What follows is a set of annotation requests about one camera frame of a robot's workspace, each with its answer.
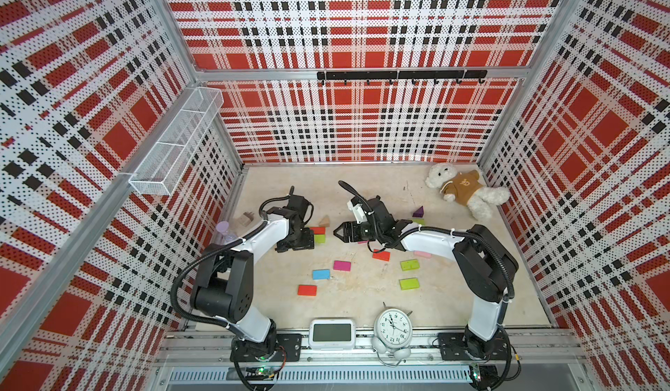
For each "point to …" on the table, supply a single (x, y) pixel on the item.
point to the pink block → (422, 254)
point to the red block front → (305, 290)
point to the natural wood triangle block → (324, 222)
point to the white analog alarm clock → (393, 335)
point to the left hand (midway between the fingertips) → (303, 245)
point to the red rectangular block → (318, 230)
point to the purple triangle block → (419, 213)
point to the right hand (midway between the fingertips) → (344, 231)
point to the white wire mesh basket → (166, 164)
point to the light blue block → (319, 274)
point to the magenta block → (342, 265)
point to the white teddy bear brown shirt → (467, 188)
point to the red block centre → (384, 256)
